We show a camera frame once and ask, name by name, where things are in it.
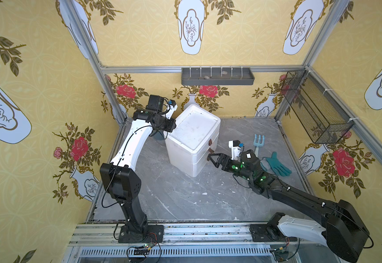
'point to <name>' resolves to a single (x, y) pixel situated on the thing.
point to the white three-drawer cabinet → (195, 137)
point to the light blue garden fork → (258, 144)
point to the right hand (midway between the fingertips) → (208, 161)
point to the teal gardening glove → (273, 164)
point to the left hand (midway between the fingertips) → (171, 124)
